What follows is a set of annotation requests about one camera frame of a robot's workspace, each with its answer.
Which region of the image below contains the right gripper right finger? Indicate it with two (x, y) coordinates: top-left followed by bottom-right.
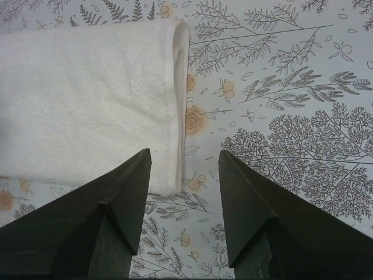
(219, 150), (372, 279)

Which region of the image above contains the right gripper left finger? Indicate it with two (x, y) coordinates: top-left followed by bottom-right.
(1, 149), (152, 279)

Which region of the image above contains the white towel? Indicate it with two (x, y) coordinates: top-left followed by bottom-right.
(1, 19), (189, 194)

